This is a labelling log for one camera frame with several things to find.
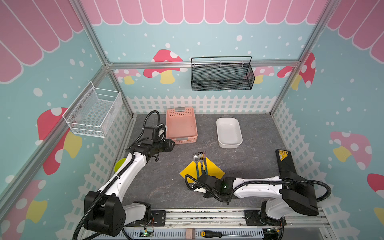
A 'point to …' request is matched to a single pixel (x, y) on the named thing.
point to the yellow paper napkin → (190, 171)
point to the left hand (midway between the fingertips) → (172, 146)
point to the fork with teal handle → (201, 156)
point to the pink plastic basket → (181, 125)
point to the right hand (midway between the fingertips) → (201, 182)
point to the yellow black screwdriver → (205, 234)
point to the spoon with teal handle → (196, 158)
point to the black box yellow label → (286, 166)
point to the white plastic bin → (229, 133)
